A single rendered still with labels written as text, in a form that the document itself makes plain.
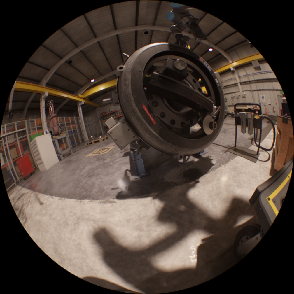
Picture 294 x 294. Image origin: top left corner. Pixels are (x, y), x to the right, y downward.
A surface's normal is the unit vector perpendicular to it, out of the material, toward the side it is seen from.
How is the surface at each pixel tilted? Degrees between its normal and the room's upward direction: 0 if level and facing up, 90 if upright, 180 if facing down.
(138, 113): 91
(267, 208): 0
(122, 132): 90
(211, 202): 0
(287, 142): 90
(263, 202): 0
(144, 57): 90
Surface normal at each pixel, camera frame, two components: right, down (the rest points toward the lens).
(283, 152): -0.95, 0.26
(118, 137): 0.21, 0.25
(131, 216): -0.21, -0.93
